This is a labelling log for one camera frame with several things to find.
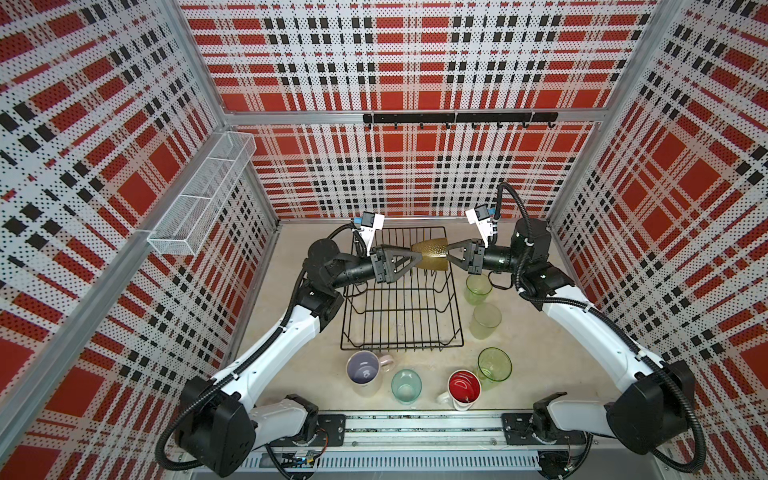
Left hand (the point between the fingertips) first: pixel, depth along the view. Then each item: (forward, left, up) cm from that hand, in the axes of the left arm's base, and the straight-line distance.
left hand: (418, 260), depth 62 cm
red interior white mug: (-16, -13, -36) cm, 42 cm away
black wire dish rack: (+7, -1, -35) cm, 35 cm away
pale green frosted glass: (+1, -21, -29) cm, 36 cm away
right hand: (+3, -6, -2) cm, 7 cm away
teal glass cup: (-15, +3, -36) cm, 39 cm away
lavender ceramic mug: (-12, +14, -34) cm, 39 cm away
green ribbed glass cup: (+13, -21, -32) cm, 41 cm away
